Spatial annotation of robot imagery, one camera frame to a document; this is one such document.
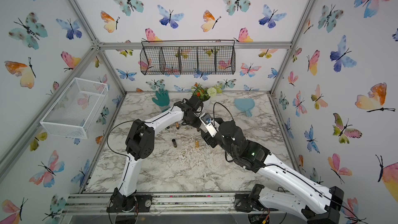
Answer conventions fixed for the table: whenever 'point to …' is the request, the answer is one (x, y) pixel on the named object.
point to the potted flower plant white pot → (205, 93)
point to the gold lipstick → (197, 143)
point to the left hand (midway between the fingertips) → (201, 123)
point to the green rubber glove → (162, 100)
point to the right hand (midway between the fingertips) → (209, 122)
